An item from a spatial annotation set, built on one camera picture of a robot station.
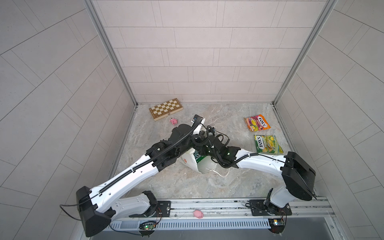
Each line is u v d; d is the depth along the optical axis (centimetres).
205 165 77
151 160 43
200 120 57
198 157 81
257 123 102
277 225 68
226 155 60
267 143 91
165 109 109
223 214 71
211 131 72
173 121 104
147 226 65
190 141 56
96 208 37
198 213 69
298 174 41
